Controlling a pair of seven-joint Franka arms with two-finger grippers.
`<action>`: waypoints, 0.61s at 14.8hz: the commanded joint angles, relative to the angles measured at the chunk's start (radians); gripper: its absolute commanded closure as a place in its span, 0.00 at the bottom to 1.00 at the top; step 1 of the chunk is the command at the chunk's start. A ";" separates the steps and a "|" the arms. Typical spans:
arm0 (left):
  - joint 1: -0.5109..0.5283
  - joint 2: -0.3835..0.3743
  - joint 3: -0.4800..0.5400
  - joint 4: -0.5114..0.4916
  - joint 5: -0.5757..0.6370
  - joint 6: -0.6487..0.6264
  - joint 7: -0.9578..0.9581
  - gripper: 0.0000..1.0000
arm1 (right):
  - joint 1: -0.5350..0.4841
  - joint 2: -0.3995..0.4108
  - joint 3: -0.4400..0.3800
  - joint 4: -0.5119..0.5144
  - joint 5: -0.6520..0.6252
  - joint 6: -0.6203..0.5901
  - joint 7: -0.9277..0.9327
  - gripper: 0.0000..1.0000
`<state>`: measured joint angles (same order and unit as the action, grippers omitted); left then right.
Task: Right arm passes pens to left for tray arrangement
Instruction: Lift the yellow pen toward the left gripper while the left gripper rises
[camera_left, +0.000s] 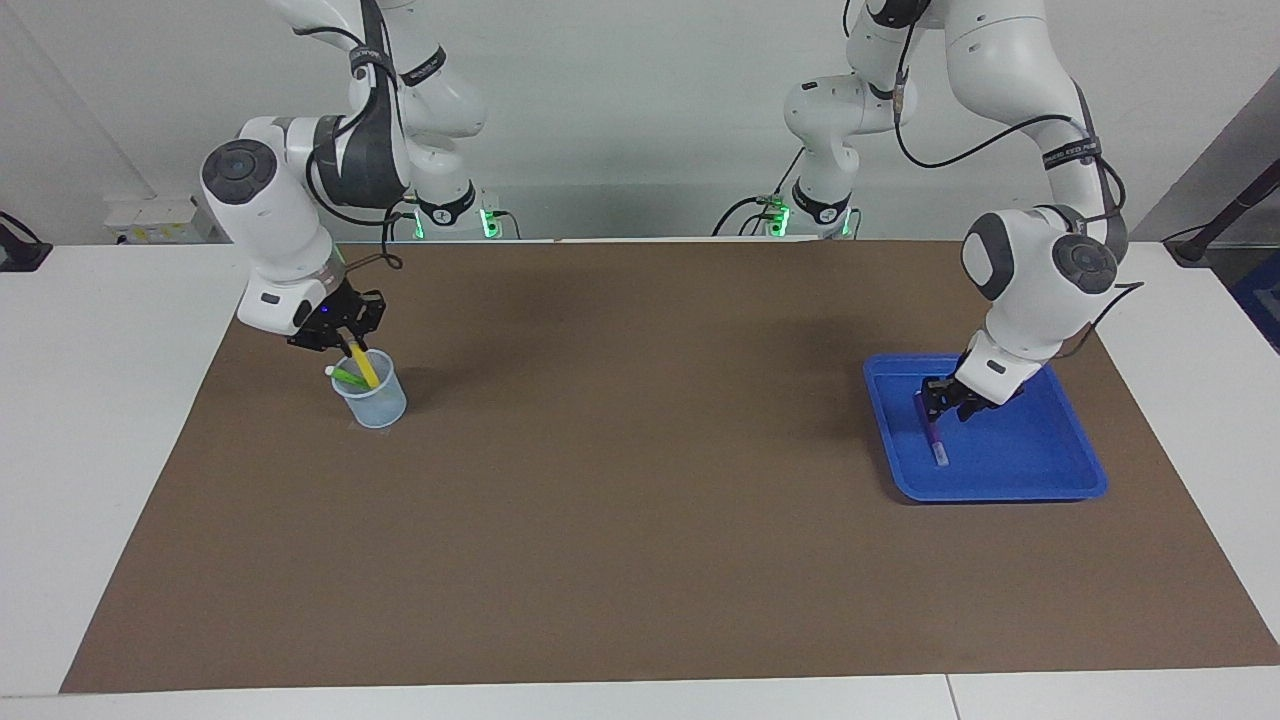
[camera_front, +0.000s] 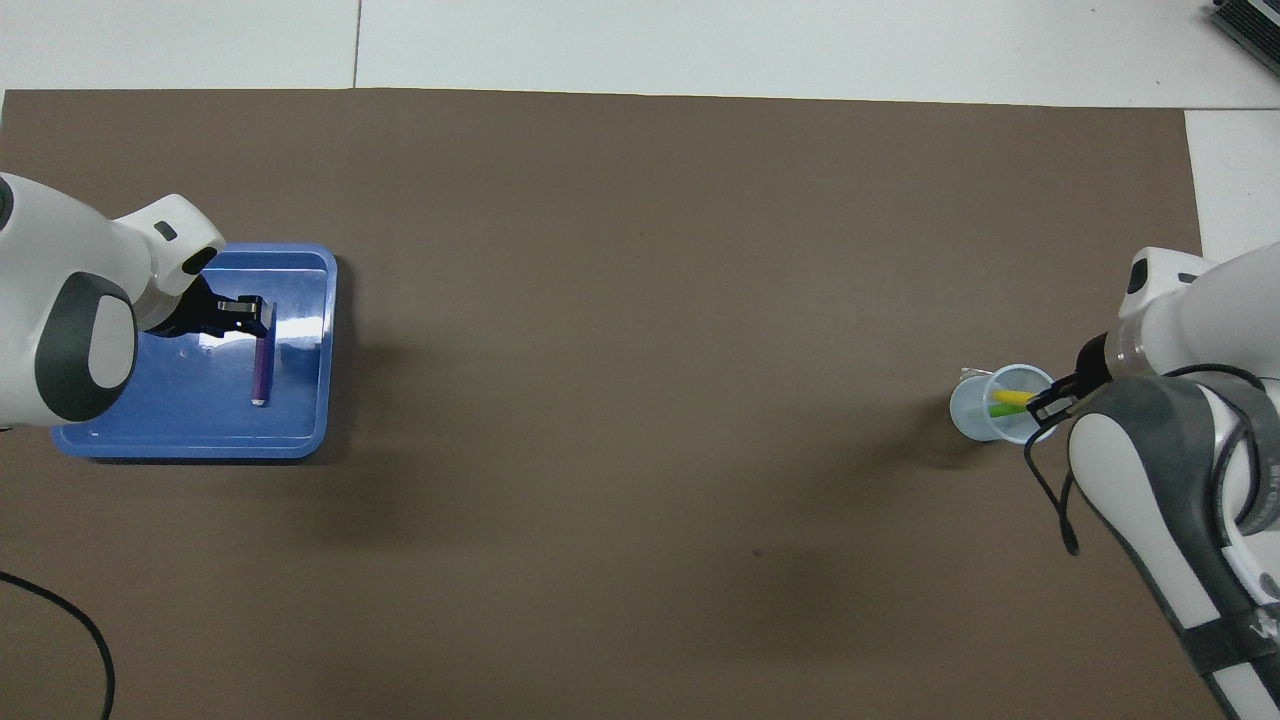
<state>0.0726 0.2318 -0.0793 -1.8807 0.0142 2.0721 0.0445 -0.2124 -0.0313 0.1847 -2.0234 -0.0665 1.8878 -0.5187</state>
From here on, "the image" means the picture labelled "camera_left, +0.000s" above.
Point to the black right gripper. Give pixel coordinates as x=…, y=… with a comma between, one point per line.
x=335, y=315

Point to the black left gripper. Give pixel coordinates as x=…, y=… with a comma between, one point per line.
x=960, y=390

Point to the yellow marker pen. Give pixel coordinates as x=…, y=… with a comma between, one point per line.
x=366, y=372

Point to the purple marker pen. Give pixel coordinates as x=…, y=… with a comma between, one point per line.
x=938, y=445

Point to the green marker pen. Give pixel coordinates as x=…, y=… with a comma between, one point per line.
x=348, y=378

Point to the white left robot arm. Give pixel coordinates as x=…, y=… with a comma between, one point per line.
x=1030, y=300

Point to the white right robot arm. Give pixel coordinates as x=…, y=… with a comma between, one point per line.
x=270, y=220

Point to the blue plastic tray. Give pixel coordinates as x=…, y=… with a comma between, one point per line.
x=1040, y=460

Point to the clear plastic cup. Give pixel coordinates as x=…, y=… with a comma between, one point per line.
x=382, y=410

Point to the black stand pole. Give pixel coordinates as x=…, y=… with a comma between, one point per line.
x=1200, y=240

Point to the blue crate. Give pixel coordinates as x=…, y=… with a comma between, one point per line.
x=1262, y=295

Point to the brown table mat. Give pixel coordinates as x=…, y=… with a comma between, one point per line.
x=640, y=560

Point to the black clamp mount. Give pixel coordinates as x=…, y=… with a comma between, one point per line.
x=20, y=255

